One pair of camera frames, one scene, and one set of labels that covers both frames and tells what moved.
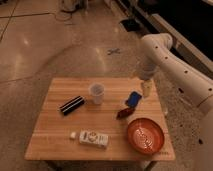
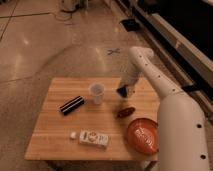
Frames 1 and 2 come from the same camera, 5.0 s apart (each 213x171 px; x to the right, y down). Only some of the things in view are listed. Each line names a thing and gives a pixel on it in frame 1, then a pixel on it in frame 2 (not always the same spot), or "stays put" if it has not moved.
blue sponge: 133,98 -> 123,91
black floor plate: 131,25 stays put
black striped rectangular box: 72,104 stays put
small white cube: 73,134 stays put
